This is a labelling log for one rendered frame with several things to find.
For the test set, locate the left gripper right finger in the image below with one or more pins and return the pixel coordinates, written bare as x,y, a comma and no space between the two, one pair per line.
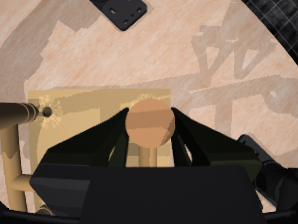
209,147

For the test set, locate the tan wooden stool seat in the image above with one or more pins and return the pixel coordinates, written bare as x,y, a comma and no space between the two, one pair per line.
65,113

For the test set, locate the brown wooden stool leg frame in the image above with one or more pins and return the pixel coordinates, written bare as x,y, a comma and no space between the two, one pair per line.
150,123

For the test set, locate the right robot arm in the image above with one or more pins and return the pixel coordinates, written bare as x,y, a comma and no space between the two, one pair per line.
126,11

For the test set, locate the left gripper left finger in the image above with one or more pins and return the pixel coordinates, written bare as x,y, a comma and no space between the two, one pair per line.
94,145

